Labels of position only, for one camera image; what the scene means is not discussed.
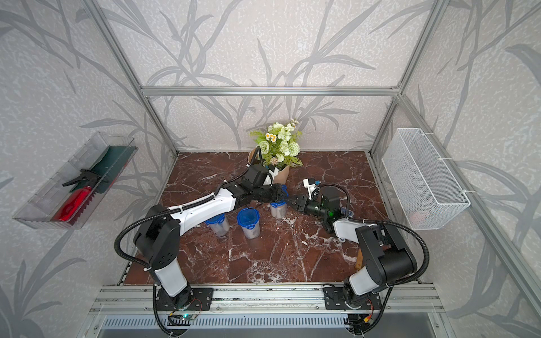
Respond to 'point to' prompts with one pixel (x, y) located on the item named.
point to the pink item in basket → (417, 217)
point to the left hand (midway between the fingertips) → (287, 196)
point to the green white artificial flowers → (279, 144)
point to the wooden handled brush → (359, 260)
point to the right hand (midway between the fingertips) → (285, 201)
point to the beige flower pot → (282, 176)
